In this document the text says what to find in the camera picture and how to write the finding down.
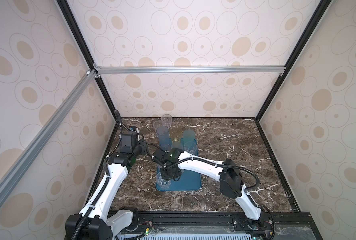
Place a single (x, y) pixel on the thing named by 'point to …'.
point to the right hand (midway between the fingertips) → (167, 178)
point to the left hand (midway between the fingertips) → (146, 140)
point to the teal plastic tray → (189, 181)
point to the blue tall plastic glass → (163, 133)
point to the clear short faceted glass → (158, 123)
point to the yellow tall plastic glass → (176, 134)
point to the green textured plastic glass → (189, 136)
